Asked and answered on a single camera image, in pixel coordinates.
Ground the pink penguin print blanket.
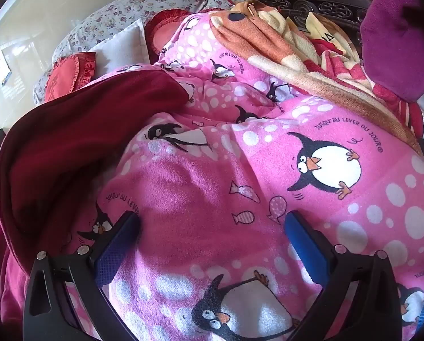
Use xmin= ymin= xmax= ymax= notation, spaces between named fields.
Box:
xmin=4 ymin=11 xmax=424 ymax=341

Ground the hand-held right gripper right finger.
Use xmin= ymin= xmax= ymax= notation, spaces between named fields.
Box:
xmin=284 ymin=210 xmax=404 ymax=341

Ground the orange and cream blanket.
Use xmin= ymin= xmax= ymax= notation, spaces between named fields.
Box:
xmin=210 ymin=0 xmax=424 ymax=157

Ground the dark red fleece garment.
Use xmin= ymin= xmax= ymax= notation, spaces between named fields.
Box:
xmin=0 ymin=74 xmax=196 ymax=341

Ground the dark carved wooden headboard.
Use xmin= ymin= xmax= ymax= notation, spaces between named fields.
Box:
xmin=240 ymin=0 xmax=376 ymax=61

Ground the red heart cushion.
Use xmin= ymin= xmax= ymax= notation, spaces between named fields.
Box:
xmin=144 ymin=7 xmax=230 ymax=65
xmin=44 ymin=51 xmax=97 ymax=103

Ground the white pillow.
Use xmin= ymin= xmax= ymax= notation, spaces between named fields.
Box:
xmin=87 ymin=18 xmax=152 ymax=70

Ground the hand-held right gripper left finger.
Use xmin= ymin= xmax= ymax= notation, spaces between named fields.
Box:
xmin=22 ymin=210 xmax=141 ymax=341

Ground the magenta fleece cloth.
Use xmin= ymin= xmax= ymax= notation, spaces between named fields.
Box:
xmin=359 ymin=0 xmax=424 ymax=102

